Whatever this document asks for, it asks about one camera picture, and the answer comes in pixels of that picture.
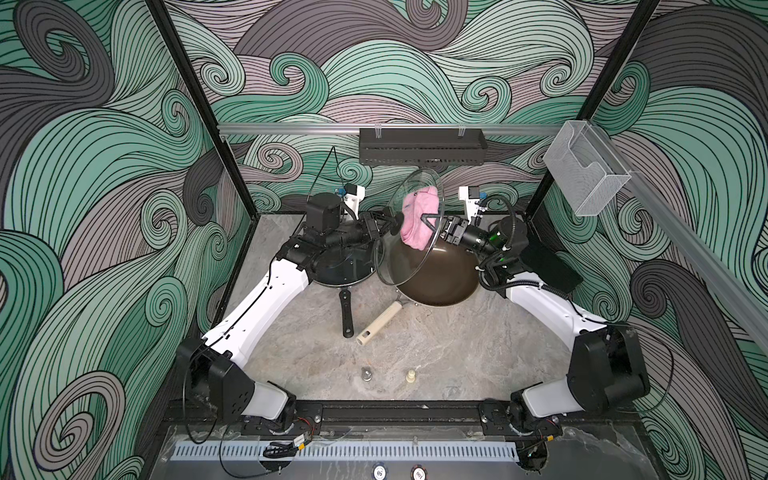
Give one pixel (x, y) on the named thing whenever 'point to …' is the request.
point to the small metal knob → (366, 373)
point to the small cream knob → (411, 376)
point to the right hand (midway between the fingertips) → (418, 222)
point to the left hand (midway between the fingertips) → (393, 218)
